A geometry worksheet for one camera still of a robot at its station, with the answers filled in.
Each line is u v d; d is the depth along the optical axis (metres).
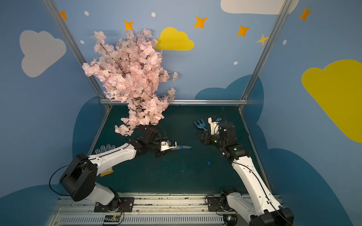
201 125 1.08
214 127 0.65
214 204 0.75
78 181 0.43
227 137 0.56
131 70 0.67
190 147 0.97
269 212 0.38
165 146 0.73
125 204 0.74
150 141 0.68
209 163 0.90
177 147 0.75
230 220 0.73
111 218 0.73
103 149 0.96
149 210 0.73
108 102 1.22
